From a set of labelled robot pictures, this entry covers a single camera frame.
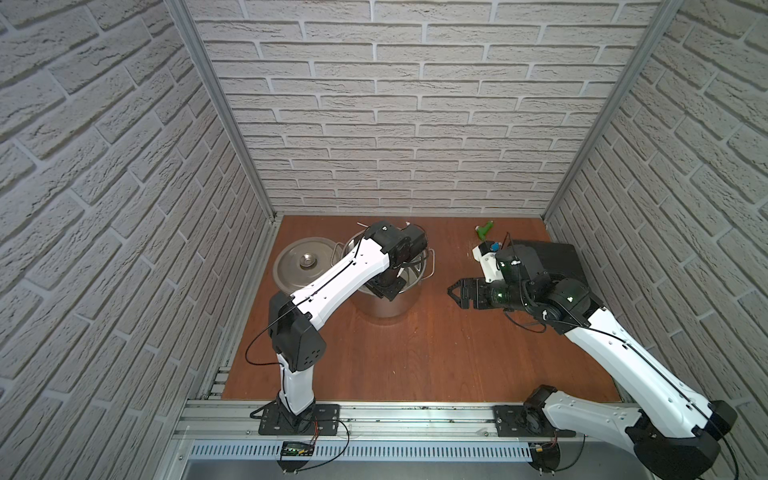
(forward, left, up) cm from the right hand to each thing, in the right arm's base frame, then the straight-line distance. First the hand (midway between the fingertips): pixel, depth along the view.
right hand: (465, 290), depth 70 cm
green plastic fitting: (+40, -19, -24) cm, 51 cm away
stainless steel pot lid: (+28, +48, -22) cm, 60 cm away
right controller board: (-32, -17, -25) cm, 44 cm away
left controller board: (-28, +44, -27) cm, 59 cm away
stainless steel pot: (+11, +12, -22) cm, 27 cm away
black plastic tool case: (+24, -44, -24) cm, 55 cm away
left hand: (+7, +22, -6) cm, 24 cm away
